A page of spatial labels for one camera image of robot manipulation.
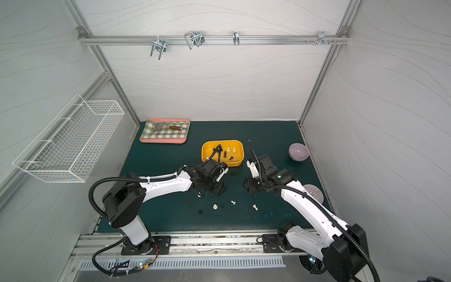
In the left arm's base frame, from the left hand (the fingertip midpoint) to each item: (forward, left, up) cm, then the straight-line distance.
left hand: (223, 189), depth 86 cm
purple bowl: (+25, -43, -2) cm, 50 cm away
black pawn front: (-11, +11, -4) cm, 15 cm away
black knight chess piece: (+11, -4, -4) cm, 12 cm away
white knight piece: (-5, -5, -4) cm, 9 cm away
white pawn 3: (-8, +4, -4) cm, 9 cm away
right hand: (0, -12, +7) cm, 14 cm away
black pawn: (+21, -4, -3) cm, 21 cm away
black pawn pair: (-7, +1, -3) cm, 8 cm away
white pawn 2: (+26, -5, -3) cm, 27 cm away
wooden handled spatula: (+45, +45, -1) cm, 63 cm away
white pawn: (+26, -2, -3) cm, 26 cm away
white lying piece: (-8, -16, -4) cm, 18 cm away
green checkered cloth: (+40, +41, -3) cm, 58 cm away
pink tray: (+34, +39, -5) cm, 52 cm away
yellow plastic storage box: (+24, -4, -4) cm, 25 cm away
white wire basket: (+3, +61, +28) cm, 67 cm away
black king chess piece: (+22, 0, -2) cm, 22 cm away
